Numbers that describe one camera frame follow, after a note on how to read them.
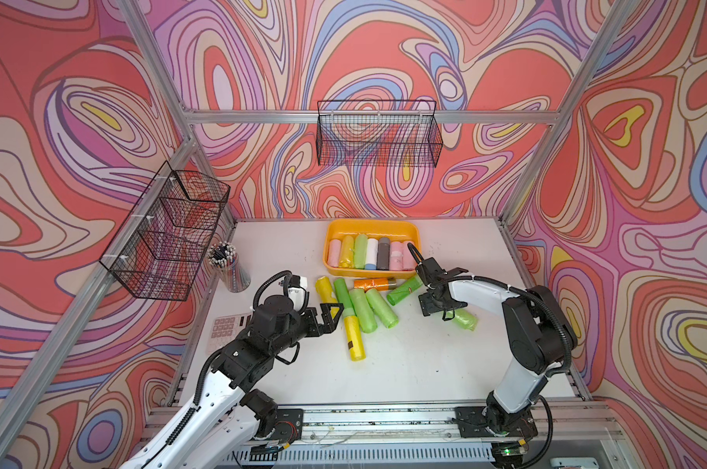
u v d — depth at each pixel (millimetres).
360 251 1046
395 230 1163
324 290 959
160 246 785
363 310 907
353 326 884
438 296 720
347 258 993
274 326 529
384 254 1042
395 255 1038
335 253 1046
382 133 957
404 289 959
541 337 480
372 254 1044
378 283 964
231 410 551
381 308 908
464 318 889
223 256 869
